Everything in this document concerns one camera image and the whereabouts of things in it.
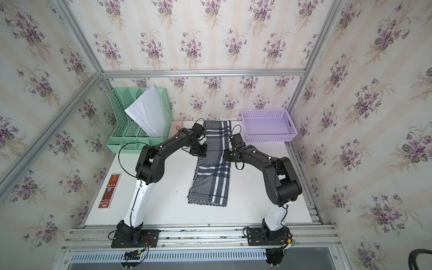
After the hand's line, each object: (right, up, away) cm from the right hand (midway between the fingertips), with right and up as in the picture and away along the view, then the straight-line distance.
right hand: (228, 156), depth 96 cm
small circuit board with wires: (-42, -39, -26) cm, 63 cm away
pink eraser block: (-37, +21, +23) cm, 48 cm away
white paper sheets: (-46, +26, 0) cm, 53 cm away
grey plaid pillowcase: (-10, -14, -8) cm, 19 cm away
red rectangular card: (-63, -17, -10) cm, 66 cm away
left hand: (-13, 0, +5) cm, 13 cm away
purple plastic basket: (+30, +19, +22) cm, 42 cm away
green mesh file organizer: (-71, +12, +18) cm, 74 cm away
